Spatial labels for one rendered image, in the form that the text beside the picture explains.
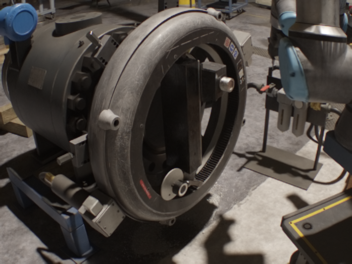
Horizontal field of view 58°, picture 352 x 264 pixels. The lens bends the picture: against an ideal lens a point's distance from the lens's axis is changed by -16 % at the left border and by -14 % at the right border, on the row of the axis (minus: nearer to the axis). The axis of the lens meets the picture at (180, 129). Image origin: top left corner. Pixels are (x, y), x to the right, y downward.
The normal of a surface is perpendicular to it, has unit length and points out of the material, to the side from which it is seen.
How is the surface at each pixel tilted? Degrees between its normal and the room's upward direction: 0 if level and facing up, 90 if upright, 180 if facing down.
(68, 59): 42
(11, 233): 0
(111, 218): 90
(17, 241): 0
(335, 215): 0
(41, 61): 48
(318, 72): 76
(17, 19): 90
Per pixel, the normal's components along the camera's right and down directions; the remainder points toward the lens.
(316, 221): -0.02, -0.88
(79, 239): 0.79, 0.28
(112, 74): -0.47, -0.25
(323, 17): -0.12, 0.32
